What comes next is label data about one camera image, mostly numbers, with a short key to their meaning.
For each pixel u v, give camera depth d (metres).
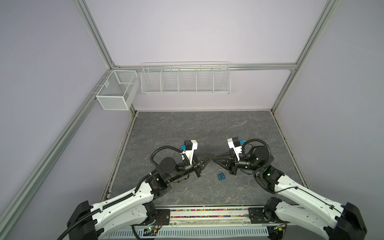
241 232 0.71
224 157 0.63
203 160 0.63
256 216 0.73
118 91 1.05
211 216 0.75
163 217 0.74
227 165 0.61
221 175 0.86
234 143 0.57
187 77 0.97
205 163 0.61
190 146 0.55
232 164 0.59
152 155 0.46
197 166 0.55
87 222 0.40
